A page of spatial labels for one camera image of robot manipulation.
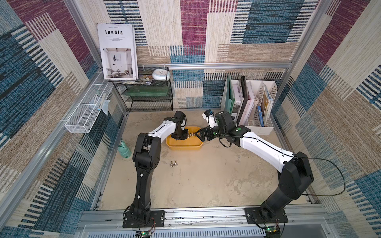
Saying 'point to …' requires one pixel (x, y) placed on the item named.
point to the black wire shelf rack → (148, 93)
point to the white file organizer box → (251, 103)
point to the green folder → (230, 100)
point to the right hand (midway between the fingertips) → (201, 129)
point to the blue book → (260, 116)
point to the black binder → (245, 97)
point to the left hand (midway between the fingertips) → (184, 136)
